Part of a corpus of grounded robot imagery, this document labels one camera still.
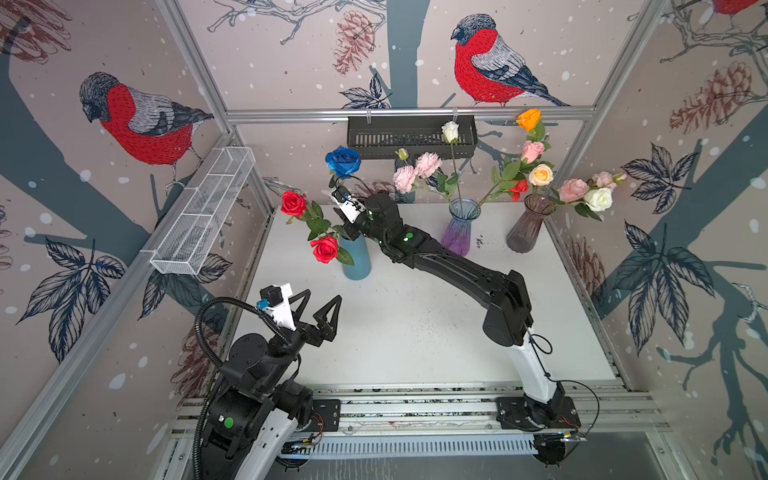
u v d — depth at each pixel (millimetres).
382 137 1067
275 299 519
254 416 460
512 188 837
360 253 840
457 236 976
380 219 607
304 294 650
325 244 596
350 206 670
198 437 450
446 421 730
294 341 546
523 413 728
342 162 627
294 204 622
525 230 1003
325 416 731
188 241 712
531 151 757
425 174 802
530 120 878
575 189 804
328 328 555
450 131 815
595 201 657
